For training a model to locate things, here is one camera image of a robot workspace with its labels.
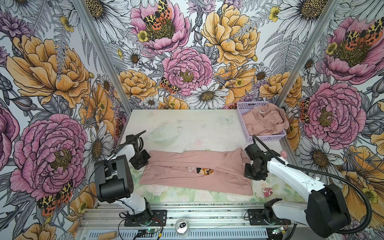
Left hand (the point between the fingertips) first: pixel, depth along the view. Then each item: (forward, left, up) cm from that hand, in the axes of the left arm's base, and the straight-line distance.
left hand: (148, 166), depth 91 cm
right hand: (-11, -57, +4) cm, 59 cm away
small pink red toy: (-17, -65, +3) cm, 67 cm away
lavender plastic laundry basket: (+47, -66, +3) cm, 81 cm away
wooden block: (-33, +11, +1) cm, 35 cm away
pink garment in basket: (+34, -80, +3) cm, 87 cm away
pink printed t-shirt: (-4, -43, 0) cm, 43 cm away
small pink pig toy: (+7, -84, 0) cm, 84 cm away
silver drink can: (-32, -22, +13) cm, 41 cm away
